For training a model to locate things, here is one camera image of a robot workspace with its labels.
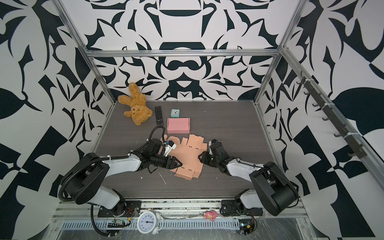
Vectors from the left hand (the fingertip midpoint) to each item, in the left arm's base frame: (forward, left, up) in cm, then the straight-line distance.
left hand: (181, 162), depth 84 cm
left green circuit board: (-26, +31, -8) cm, 41 cm away
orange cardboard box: (+10, -4, -8) cm, 13 cm away
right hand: (+4, -11, -3) cm, 12 cm away
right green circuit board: (-29, -31, -7) cm, 43 cm away
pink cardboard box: (+27, +2, -2) cm, 27 cm away
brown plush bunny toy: (+34, +28, +4) cm, 45 cm away
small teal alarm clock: (+39, +5, -4) cm, 39 cm away
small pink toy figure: (-25, -14, -2) cm, 29 cm away
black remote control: (+36, +16, -3) cm, 39 cm away
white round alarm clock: (-27, +15, -2) cm, 31 cm away
